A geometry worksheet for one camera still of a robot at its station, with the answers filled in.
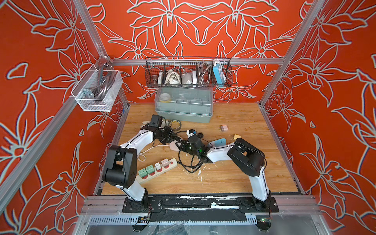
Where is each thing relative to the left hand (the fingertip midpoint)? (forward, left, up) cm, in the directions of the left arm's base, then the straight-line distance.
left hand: (177, 134), depth 90 cm
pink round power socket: (-6, +2, -6) cm, 8 cm away
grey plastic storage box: (+17, -8, +10) cm, 21 cm away
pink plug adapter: (+12, -32, -7) cm, 35 cm away
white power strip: (-22, +13, -5) cm, 26 cm away
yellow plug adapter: (+6, -39, -8) cm, 41 cm away
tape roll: (+15, +4, -10) cm, 18 cm away
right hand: (-6, +3, -5) cm, 8 cm away
